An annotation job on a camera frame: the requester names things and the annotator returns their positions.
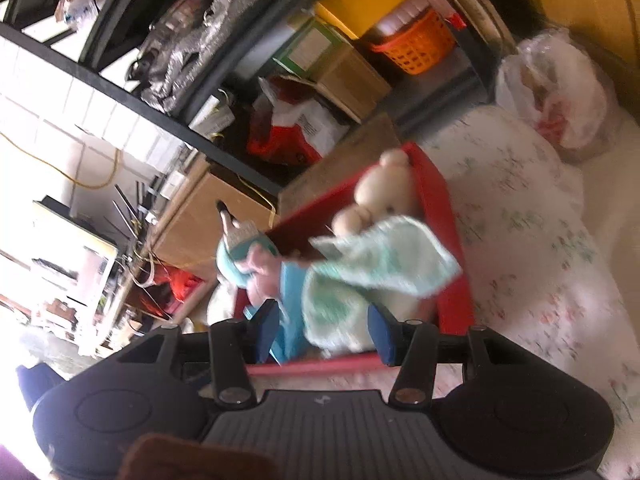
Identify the green box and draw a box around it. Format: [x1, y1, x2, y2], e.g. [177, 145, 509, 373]
[271, 14, 342, 79]

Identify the pink plush toy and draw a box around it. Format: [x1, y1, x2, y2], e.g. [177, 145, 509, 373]
[247, 252, 284, 307]

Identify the flat screen monitor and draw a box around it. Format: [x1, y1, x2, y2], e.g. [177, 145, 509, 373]
[31, 199, 122, 313]

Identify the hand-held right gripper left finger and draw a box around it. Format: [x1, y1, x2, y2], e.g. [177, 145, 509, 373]
[118, 298, 282, 407]

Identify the blue cloth pouch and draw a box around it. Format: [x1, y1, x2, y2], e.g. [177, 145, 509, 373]
[269, 262, 314, 364]

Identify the red and white bag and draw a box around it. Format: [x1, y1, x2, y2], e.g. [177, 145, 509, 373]
[247, 74, 352, 167]

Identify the beige teddy bear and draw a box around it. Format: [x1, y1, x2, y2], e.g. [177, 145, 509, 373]
[331, 149, 419, 242]

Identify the white plastic bag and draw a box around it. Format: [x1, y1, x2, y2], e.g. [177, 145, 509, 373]
[494, 29, 622, 162]

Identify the red cardboard box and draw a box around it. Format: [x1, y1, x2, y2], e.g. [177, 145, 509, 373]
[234, 112, 477, 377]

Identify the crumpled clear plastic sheet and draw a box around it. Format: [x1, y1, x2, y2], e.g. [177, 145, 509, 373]
[139, 0, 273, 107]

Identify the black antenna router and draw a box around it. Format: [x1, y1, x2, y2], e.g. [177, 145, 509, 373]
[111, 182, 162, 242]

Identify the brown cardboard box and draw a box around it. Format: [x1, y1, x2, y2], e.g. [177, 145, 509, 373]
[311, 41, 394, 122]

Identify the black metal shelf rack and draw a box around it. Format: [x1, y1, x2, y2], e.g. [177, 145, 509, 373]
[0, 0, 503, 197]

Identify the stainless steel pot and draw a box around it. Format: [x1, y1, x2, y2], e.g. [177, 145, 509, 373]
[127, 0, 222, 82]

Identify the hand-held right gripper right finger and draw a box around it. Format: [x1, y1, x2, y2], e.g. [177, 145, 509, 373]
[367, 304, 522, 407]

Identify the teal plush toy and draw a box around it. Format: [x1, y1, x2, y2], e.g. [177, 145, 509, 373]
[214, 199, 280, 291]

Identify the orange plastic basket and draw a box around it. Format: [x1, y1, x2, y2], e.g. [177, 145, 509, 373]
[369, 7, 459, 77]

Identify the yellow cable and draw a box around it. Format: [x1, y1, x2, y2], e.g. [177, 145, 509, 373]
[0, 129, 122, 192]

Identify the brown fuzzy cloth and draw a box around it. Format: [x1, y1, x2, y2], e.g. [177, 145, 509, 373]
[119, 435, 279, 480]

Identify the white green-dotted fluffy towel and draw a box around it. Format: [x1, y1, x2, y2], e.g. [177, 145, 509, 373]
[301, 216, 462, 357]

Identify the wooden tv cabinet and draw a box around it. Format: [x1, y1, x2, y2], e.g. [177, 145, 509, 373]
[120, 159, 280, 321]

